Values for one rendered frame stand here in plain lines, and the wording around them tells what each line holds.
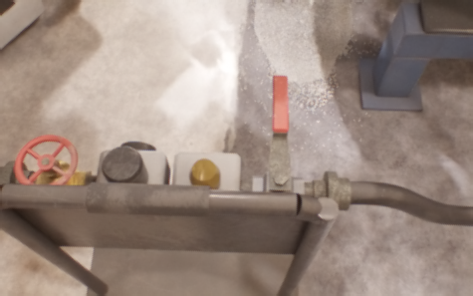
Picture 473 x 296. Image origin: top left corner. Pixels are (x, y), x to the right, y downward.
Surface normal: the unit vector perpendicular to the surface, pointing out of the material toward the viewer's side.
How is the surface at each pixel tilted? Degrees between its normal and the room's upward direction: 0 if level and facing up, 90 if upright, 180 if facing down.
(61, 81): 0
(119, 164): 0
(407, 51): 90
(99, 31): 0
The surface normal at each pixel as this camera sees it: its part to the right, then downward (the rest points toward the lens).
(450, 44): -0.04, 0.90
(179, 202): -0.01, 0.01
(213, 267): 0.00, -0.43
